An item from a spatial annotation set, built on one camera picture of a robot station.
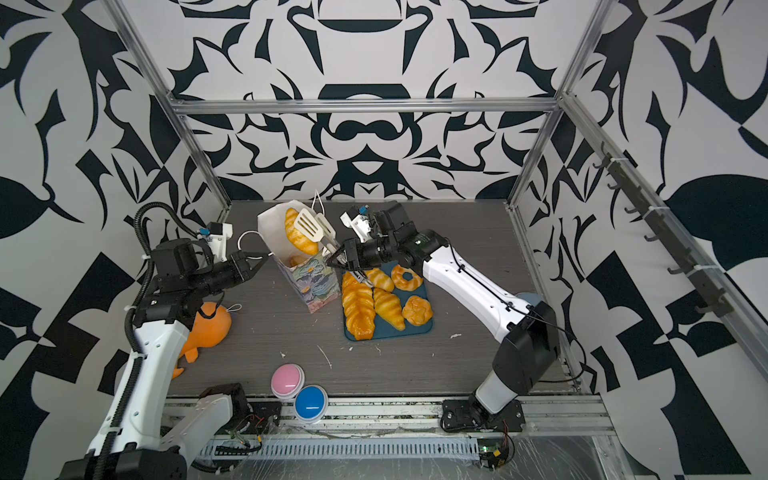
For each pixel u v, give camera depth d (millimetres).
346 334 871
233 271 632
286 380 788
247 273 674
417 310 876
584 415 772
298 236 730
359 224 677
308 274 776
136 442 381
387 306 885
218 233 657
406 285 942
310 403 744
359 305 895
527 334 422
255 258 709
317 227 708
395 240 583
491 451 713
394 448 713
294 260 955
